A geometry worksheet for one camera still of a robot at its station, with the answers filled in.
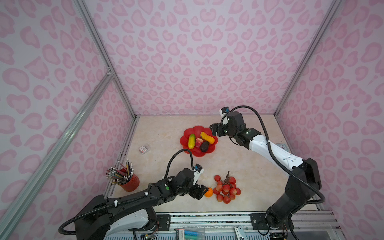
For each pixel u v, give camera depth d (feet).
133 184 2.58
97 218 1.34
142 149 3.21
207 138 3.30
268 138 1.83
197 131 3.50
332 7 2.31
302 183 1.28
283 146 3.25
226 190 2.56
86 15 2.32
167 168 2.03
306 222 2.42
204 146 3.16
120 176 2.50
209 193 2.63
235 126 2.10
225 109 2.40
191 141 3.28
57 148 1.86
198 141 3.28
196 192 2.23
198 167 2.31
